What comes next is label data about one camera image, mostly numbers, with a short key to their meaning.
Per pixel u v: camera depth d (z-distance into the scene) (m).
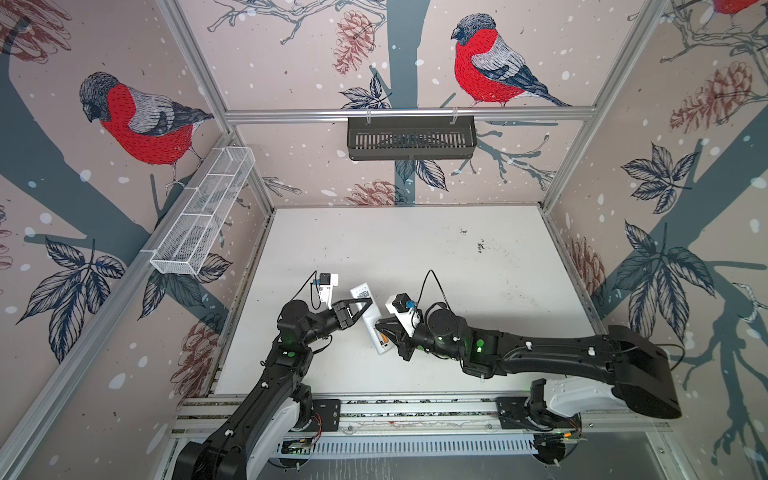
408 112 0.93
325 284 0.72
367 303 0.74
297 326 0.60
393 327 0.62
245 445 0.43
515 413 0.73
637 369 0.42
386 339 0.69
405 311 0.60
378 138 0.95
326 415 0.73
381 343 0.73
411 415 0.75
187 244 0.71
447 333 0.53
